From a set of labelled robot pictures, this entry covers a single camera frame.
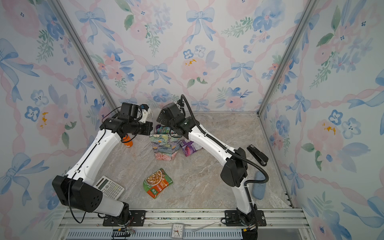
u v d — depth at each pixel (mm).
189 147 975
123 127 533
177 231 689
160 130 924
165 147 833
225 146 514
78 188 398
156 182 849
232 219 733
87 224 1321
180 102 693
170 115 613
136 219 741
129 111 589
